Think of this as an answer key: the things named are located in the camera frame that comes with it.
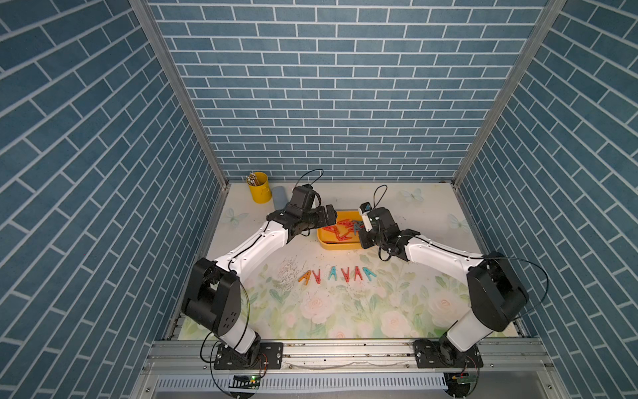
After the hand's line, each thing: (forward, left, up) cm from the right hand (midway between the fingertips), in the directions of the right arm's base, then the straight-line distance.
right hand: (363, 230), depth 91 cm
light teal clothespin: (-12, -3, -10) cm, 16 cm away
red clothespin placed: (-15, +16, -10) cm, 24 cm away
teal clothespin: (-13, +10, -10) cm, 19 cm away
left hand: (0, +11, +8) cm, 14 cm away
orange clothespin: (-15, +20, -10) cm, 27 cm away
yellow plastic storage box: (-3, +7, -7) cm, 10 cm away
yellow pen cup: (+18, +44, -3) cm, 48 cm away
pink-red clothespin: (-12, +1, -10) cm, 16 cm away
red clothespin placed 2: (-13, +5, -11) cm, 18 cm away
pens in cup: (+16, +46, +7) cm, 49 cm away
